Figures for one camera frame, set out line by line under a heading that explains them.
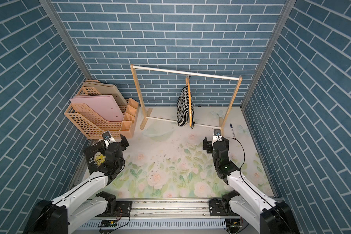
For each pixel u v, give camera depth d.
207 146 0.74
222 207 0.72
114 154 0.62
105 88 0.94
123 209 0.73
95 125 0.89
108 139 0.68
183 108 0.87
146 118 1.12
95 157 0.91
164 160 0.91
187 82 1.10
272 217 0.40
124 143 0.77
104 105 0.91
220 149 0.61
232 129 1.07
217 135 0.70
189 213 0.74
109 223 0.72
